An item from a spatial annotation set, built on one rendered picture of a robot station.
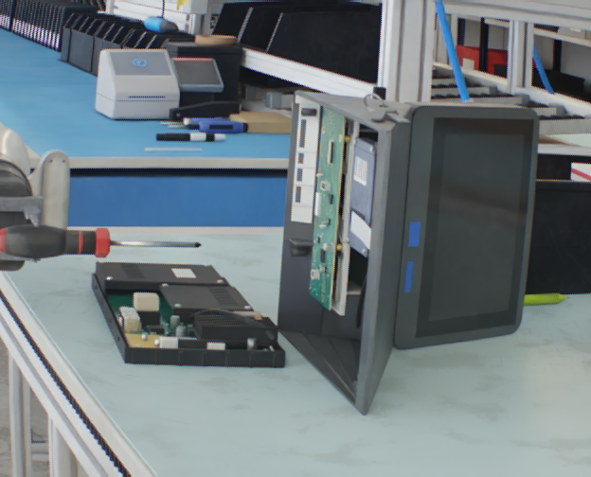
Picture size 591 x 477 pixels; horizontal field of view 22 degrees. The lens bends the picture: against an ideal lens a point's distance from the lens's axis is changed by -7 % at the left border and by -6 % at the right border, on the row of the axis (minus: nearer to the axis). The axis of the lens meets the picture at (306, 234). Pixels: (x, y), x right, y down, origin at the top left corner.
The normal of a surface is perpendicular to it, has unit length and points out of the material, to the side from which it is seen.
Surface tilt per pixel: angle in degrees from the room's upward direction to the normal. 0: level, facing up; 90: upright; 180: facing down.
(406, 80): 90
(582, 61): 90
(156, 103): 90
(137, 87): 40
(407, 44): 90
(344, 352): 0
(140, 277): 0
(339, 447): 0
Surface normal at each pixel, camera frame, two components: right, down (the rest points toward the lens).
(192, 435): 0.07, -0.98
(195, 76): 0.25, -0.72
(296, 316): -0.29, 0.16
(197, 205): 0.35, 0.20
